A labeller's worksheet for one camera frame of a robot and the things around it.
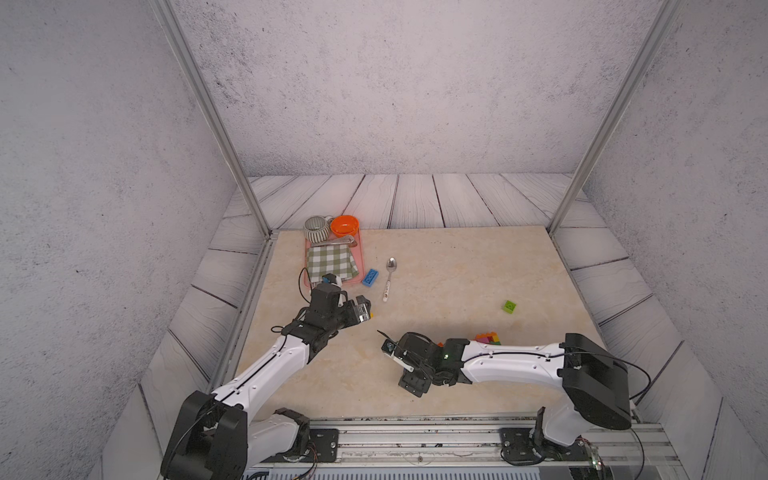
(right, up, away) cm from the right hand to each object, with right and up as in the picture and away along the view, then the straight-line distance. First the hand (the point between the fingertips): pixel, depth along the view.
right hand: (412, 369), depth 82 cm
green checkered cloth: (-26, +29, +29) cm, 49 cm away
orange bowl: (-24, +42, +37) cm, 61 cm away
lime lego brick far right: (+32, +14, +14) cm, 38 cm away
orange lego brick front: (+23, +7, +9) cm, 25 cm away
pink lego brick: (+21, +6, +9) cm, 24 cm away
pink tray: (-19, +31, +32) cm, 49 cm away
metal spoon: (-6, +27, +26) cm, 38 cm away
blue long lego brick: (-13, +23, +23) cm, 35 cm away
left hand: (-14, +16, +4) cm, 22 cm away
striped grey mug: (-35, +41, +36) cm, 64 cm away
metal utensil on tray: (-23, +36, +33) cm, 54 cm away
